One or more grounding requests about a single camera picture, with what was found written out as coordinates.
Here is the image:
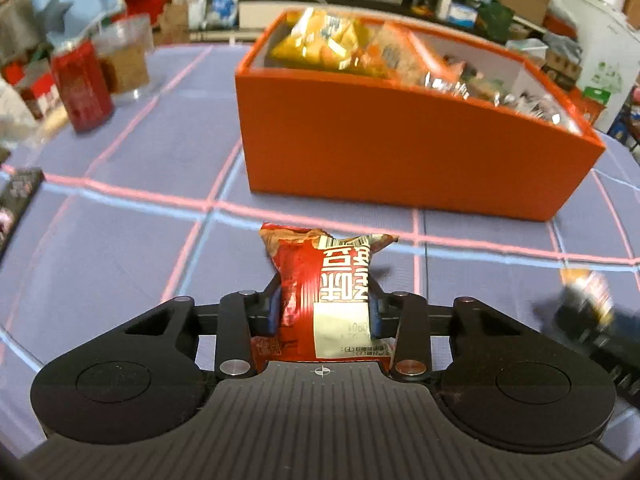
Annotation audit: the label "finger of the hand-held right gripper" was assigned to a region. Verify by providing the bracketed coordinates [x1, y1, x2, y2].
[530, 300, 609, 347]

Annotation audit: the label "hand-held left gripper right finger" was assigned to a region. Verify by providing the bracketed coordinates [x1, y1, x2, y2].
[369, 280, 538, 380]

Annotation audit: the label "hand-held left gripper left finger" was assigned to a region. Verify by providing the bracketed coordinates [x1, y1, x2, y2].
[112, 274, 282, 380]

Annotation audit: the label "red snack packet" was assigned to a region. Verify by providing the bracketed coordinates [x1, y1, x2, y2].
[259, 222, 400, 364]

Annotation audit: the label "orange white snack packet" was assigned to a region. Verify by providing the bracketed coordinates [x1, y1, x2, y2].
[560, 267, 616, 326]

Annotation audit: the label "orange cardboard box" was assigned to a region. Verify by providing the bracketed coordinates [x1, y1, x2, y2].
[235, 9, 607, 223]

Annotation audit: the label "pile of mixed snack packets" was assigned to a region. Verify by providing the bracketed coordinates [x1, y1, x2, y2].
[422, 55, 584, 134]

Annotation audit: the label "clear bag of yellow pastries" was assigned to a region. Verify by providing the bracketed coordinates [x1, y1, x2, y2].
[367, 22, 451, 87]

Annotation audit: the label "yellow chips bag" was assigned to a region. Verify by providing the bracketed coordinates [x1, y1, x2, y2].
[270, 7, 374, 72]

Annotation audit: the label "purple plaid tablecloth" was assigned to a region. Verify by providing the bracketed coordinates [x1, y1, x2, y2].
[0, 42, 640, 461]

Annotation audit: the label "black smartphone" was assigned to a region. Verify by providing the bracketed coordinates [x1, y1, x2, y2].
[0, 167, 45, 261]

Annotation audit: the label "white appliance with green decals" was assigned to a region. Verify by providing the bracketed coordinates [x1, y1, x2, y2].
[560, 0, 640, 132]

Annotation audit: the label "clear plastic cup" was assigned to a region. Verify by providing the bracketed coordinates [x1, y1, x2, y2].
[92, 14, 156, 102]

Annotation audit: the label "red drink can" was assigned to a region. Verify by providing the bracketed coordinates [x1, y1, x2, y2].
[50, 40, 116, 134]

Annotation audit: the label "brown paper bag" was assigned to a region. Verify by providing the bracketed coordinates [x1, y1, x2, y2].
[160, 2, 191, 44]

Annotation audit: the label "blue and white bag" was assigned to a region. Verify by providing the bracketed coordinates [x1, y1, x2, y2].
[207, 0, 241, 29]

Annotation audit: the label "dark green gift bag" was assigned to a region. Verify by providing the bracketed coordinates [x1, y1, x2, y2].
[477, 0, 516, 44]

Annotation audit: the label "blue tissue box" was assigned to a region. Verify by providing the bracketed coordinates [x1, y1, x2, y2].
[447, 2, 479, 29]

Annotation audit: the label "white plastic bag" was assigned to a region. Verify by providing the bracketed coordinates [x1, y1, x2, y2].
[179, 0, 210, 29]

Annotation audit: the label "red and white cartons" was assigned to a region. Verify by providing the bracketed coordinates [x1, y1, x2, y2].
[0, 55, 66, 122]

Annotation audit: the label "open brown cardboard box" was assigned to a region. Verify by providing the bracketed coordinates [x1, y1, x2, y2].
[497, 0, 554, 27]

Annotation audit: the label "grey printed cardboard box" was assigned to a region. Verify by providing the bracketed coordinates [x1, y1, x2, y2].
[0, 0, 51, 69]

